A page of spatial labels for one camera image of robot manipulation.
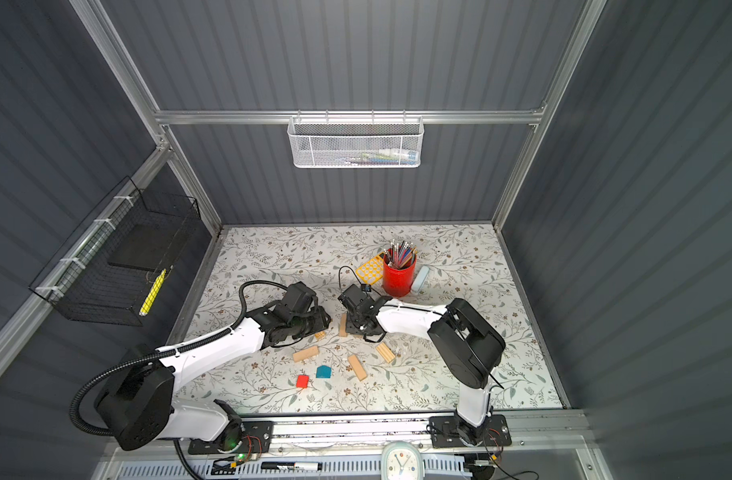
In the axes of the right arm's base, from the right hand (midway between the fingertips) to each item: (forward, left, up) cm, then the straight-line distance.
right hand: (356, 327), depth 92 cm
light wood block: (-9, +15, 0) cm, 17 cm away
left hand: (-1, +8, +7) cm, 10 cm away
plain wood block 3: (-12, -1, -1) cm, 12 cm away
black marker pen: (-35, +11, 0) cm, 37 cm away
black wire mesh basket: (+2, +58, +29) cm, 65 cm away
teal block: (-13, +9, -1) cm, 16 cm away
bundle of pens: (+20, -14, +11) cm, 26 cm away
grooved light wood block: (-8, -9, 0) cm, 12 cm away
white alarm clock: (-34, -12, +2) cm, 36 cm away
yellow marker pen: (-5, +45, +28) cm, 53 cm away
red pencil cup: (+13, -13, +12) cm, 22 cm away
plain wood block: (-2, +11, 0) cm, 12 cm away
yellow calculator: (+22, -5, 0) cm, 22 cm away
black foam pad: (+12, +56, +26) cm, 63 cm away
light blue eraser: (+16, -21, +2) cm, 27 cm away
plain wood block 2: (+1, +4, 0) cm, 4 cm away
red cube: (-16, +15, -1) cm, 22 cm away
